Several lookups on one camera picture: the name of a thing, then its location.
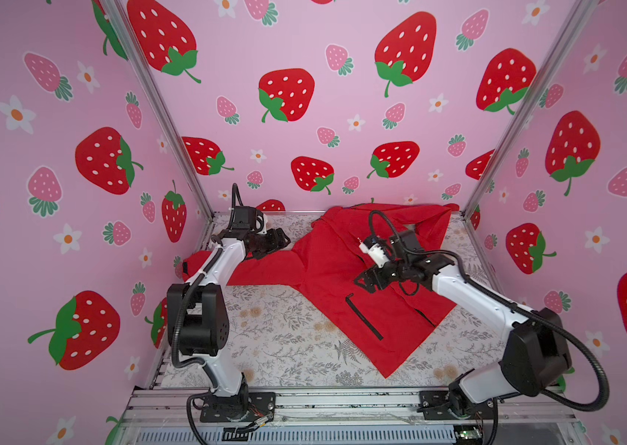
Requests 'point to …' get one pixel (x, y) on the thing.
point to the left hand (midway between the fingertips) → (284, 242)
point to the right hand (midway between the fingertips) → (359, 278)
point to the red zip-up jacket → (323, 261)
